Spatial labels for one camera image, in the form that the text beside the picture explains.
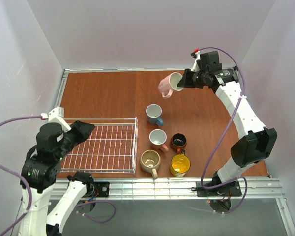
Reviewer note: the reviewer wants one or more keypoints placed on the blue floral mug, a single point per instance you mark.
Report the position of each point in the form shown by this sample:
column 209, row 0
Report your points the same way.
column 154, row 112

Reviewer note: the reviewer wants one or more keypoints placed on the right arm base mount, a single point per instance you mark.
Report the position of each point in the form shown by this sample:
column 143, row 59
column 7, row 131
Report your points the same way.
column 231, row 189

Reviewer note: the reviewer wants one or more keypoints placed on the yellow enamel mug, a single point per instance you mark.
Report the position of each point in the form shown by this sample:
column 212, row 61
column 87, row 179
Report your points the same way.
column 180, row 164

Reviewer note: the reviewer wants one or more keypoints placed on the brown mug black interior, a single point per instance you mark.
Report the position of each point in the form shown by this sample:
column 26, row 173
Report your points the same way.
column 178, row 142

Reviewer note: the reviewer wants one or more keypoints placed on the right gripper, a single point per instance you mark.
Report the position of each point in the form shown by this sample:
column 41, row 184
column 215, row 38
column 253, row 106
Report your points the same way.
column 189, row 78

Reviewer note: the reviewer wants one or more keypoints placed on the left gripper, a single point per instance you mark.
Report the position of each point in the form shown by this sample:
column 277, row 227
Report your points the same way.
column 74, row 132

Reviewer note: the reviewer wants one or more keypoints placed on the pink faceted mug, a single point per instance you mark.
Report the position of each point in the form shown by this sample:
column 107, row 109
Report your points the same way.
column 169, row 85

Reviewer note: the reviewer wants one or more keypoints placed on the white and pink mug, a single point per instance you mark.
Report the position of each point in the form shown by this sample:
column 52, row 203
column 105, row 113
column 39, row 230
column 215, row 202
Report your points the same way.
column 157, row 139

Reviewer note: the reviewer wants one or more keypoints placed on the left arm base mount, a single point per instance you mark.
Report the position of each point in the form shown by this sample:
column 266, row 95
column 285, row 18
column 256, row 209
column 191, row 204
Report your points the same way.
column 97, row 189

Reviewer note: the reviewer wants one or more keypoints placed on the white wire dish rack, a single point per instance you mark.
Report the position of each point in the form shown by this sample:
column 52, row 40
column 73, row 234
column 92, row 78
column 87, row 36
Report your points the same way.
column 111, row 148

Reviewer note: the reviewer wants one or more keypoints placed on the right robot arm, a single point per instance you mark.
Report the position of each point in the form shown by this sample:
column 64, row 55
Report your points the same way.
column 255, row 142

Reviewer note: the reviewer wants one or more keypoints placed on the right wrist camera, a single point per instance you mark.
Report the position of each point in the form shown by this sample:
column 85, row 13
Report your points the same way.
column 197, row 62

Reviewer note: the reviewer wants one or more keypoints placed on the beige ceramic mug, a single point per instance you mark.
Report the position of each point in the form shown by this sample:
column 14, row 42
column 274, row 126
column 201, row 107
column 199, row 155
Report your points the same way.
column 150, row 162

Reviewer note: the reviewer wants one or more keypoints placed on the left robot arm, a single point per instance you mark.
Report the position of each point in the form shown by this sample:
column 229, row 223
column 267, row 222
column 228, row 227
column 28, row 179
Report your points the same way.
column 40, row 170

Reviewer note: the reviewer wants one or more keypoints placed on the aluminium frame rail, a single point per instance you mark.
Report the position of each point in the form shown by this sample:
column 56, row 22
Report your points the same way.
column 126, row 187

